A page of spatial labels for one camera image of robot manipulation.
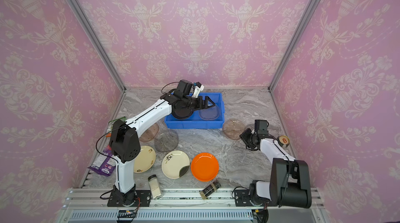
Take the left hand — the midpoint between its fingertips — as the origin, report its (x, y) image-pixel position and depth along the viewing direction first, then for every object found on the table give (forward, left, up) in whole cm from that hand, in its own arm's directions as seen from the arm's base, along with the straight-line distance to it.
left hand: (210, 106), depth 83 cm
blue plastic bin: (-2, +8, -13) cm, 15 cm away
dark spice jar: (-37, 0, -19) cm, 41 cm away
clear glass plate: (+9, 0, -19) cm, 21 cm away
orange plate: (-25, +2, -21) cm, 33 cm away
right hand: (-8, -19, -17) cm, 27 cm away
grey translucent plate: (-10, +26, -22) cm, 35 cm away
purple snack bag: (-25, +56, -20) cm, 65 cm away
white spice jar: (-37, +26, -19) cm, 49 cm away
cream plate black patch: (-24, +18, -22) cm, 37 cm away
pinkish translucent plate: (0, -16, -22) cm, 27 cm away
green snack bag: (-4, +62, -21) cm, 66 cm away
